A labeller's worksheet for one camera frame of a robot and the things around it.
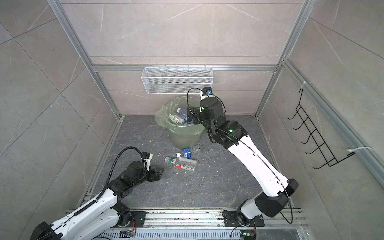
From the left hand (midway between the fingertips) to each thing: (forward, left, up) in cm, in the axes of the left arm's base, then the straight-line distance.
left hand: (157, 165), depth 83 cm
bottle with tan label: (+25, -10, +11) cm, 29 cm away
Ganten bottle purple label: (+29, -16, +9) cm, 34 cm away
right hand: (+12, -23, +32) cm, 42 cm away
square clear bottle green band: (+5, -14, -9) cm, 17 cm away
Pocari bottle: (+9, -16, -4) cm, 19 cm away
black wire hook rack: (-13, -75, +25) cm, 80 cm away
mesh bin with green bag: (+15, -15, +7) cm, 22 cm away
